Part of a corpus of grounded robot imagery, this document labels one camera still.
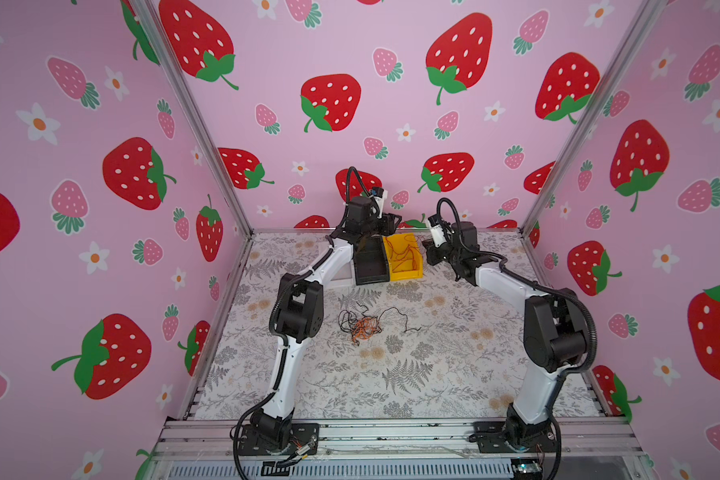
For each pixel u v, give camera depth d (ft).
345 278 3.42
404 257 3.73
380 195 2.86
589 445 2.41
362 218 2.55
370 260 3.53
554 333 1.66
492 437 2.40
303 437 2.41
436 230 2.75
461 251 2.45
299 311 1.99
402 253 3.75
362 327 3.02
